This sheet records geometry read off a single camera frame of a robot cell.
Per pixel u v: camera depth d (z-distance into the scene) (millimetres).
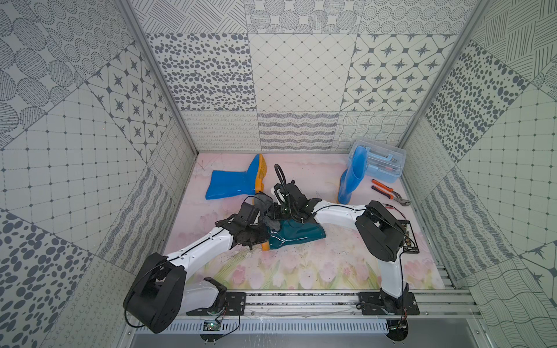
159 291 410
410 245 874
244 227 670
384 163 1014
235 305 743
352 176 792
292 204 722
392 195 1035
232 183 1068
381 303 661
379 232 511
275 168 778
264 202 881
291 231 874
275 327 702
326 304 763
